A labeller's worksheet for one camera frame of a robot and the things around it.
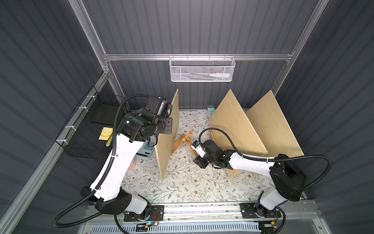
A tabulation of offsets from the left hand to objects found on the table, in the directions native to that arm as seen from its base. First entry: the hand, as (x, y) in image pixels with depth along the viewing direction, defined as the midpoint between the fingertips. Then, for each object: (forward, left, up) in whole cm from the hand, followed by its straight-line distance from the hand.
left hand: (167, 124), depth 64 cm
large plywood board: (+3, -51, -6) cm, 51 cm away
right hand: (-1, -15, -30) cm, 34 cm away
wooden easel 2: (+16, -26, -32) cm, 44 cm away
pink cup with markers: (-3, +24, -33) cm, 41 cm away
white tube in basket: (+43, -34, -2) cm, 55 cm away
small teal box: (+47, -28, -35) cm, 65 cm away
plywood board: (+16, -35, -13) cm, 40 cm away
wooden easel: (+4, -8, -16) cm, 18 cm away
